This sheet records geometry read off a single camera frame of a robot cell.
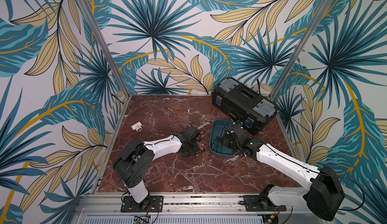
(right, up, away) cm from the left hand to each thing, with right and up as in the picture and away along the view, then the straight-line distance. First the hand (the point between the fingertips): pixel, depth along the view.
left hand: (195, 151), depth 89 cm
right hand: (+16, +9, -5) cm, 19 cm away
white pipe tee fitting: (-38, +14, +9) cm, 41 cm away
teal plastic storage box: (+16, +13, +11) cm, 23 cm away
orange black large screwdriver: (+4, +1, +1) cm, 4 cm away
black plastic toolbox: (+34, +24, +1) cm, 42 cm away
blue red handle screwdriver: (+4, +9, +9) cm, 13 cm away
